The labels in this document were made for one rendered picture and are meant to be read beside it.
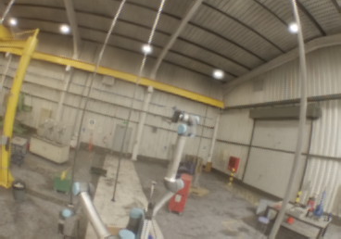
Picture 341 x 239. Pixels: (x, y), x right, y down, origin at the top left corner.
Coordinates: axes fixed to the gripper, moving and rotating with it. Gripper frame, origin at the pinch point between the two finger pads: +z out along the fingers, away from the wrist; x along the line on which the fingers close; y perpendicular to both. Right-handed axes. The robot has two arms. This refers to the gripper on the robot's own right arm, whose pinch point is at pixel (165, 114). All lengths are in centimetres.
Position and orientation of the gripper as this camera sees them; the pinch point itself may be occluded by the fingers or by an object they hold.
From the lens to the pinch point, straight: 158.8
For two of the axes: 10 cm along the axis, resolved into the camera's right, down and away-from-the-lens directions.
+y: 1.6, 4.8, -8.6
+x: -3.0, 8.5, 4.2
